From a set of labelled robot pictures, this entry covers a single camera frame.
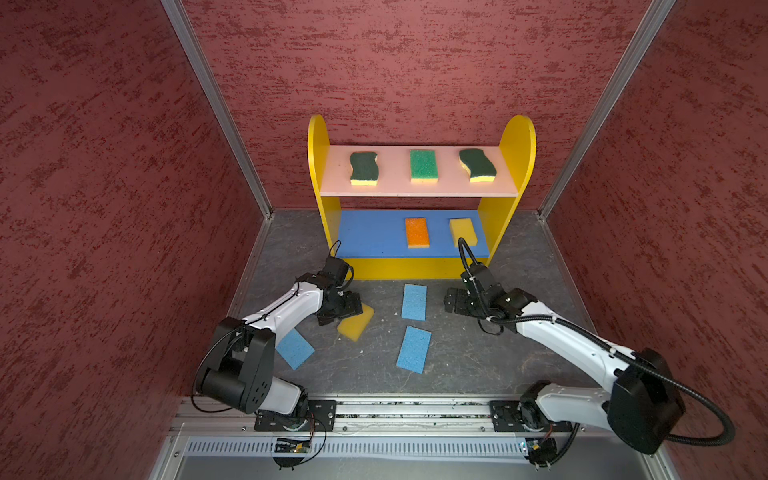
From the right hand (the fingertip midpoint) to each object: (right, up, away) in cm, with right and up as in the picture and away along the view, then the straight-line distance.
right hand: (457, 308), depth 84 cm
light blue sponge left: (-47, -12, 0) cm, 48 cm away
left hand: (-32, -4, +3) cm, 32 cm away
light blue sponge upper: (-12, -1, +10) cm, 16 cm away
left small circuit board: (-45, -32, -12) cm, 56 cm away
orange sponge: (-11, +22, +10) cm, 26 cm away
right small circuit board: (+16, -31, -13) cm, 37 cm away
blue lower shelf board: (-22, +22, +10) cm, 33 cm away
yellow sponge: (+4, +24, +10) cm, 26 cm away
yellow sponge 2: (-30, -6, +4) cm, 31 cm away
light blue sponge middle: (-12, -12, -1) cm, 17 cm away
